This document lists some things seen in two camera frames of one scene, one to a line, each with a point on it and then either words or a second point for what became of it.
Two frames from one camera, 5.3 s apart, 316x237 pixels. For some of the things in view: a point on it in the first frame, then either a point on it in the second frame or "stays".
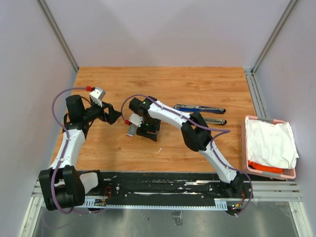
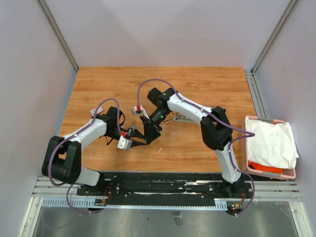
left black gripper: (111, 117) → (135, 133)
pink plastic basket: (287, 173) stays
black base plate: (173, 185) stays
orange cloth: (265, 168) stays
